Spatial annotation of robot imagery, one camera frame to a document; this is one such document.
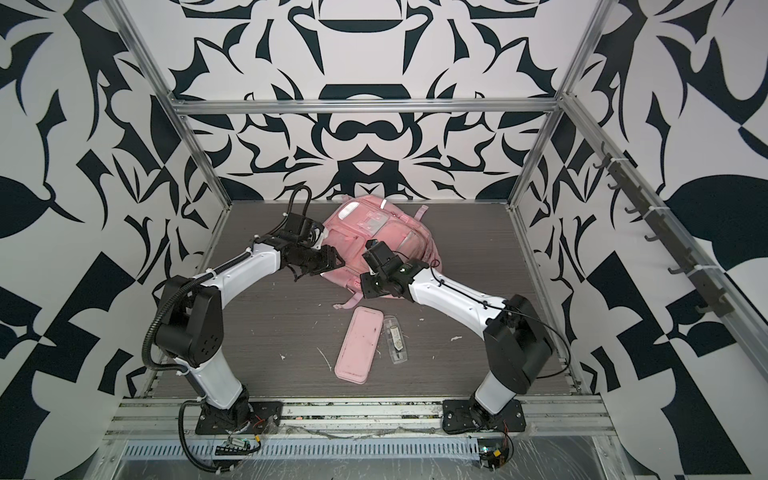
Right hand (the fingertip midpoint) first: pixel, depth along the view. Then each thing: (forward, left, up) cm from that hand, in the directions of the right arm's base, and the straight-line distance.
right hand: (366, 283), depth 84 cm
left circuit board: (-36, +30, -9) cm, 48 cm away
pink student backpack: (+27, +5, -5) cm, 28 cm away
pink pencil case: (-15, +2, -10) cm, 18 cm away
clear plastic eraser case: (-12, -8, -11) cm, 18 cm away
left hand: (+8, +8, 0) cm, 12 cm away
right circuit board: (-38, -30, -14) cm, 50 cm away
